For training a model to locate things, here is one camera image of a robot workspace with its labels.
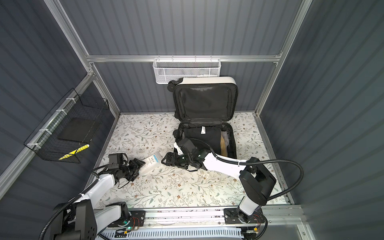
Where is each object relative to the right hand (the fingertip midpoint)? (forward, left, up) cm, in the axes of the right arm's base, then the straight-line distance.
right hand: (168, 164), depth 79 cm
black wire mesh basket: (0, +48, +24) cm, 54 cm away
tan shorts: (+10, -31, -4) cm, 33 cm away
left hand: (+3, +18, -9) cm, 20 cm away
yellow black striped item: (-2, +39, +16) cm, 43 cm away
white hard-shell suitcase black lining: (+35, -21, +7) cm, 42 cm away
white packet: (+7, +11, -10) cm, 17 cm away
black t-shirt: (+21, -24, -3) cm, 32 cm away
